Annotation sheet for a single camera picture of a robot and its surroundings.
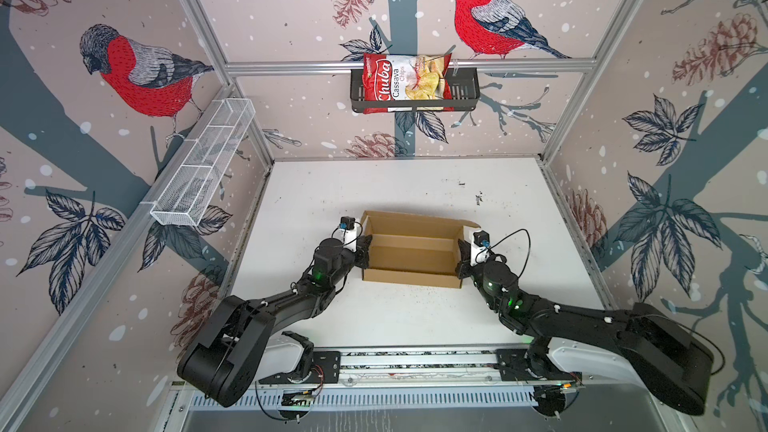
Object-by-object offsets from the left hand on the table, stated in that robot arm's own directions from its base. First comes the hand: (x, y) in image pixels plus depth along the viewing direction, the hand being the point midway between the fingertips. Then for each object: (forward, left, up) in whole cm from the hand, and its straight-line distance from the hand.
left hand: (371, 238), depth 85 cm
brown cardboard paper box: (+2, -13, -10) cm, 16 cm away
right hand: (-3, -24, +1) cm, 24 cm away
